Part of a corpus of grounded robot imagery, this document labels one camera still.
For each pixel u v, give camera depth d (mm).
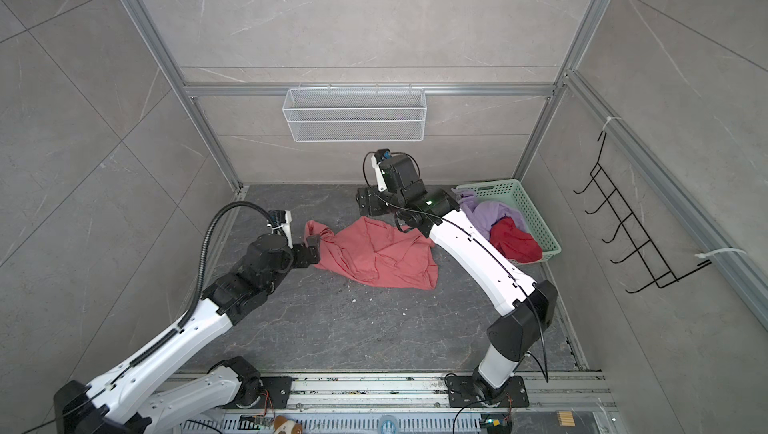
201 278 497
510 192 1144
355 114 1004
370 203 636
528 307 416
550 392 746
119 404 388
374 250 982
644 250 635
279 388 732
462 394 729
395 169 553
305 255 668
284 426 669
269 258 541
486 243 475
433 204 505
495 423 701
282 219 653
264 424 687
